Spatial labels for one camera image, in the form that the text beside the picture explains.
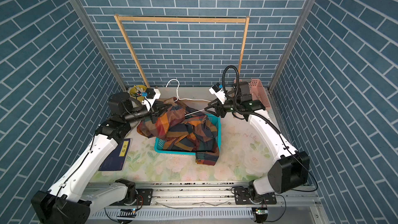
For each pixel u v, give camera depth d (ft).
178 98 2.18
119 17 2.23
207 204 2.40
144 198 2.38
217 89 2.11
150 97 1.83
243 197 2.42
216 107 2.15
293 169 1.35
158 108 2.00
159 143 2.71
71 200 1.26
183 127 2.84
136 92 3.42
